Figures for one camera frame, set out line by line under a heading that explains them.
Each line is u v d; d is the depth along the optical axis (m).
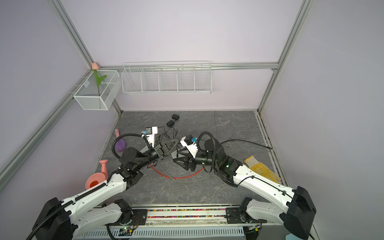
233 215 0.74
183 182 0.85
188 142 0.57
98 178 0.76
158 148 0.59
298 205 0.41
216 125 1.12
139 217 0.74
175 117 1.15
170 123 1.12
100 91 0.89
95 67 0.89
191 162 0.58
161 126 1.12
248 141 1.02
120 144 0.99
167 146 0.63
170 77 0.98
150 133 0.61
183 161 0.59
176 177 0.87
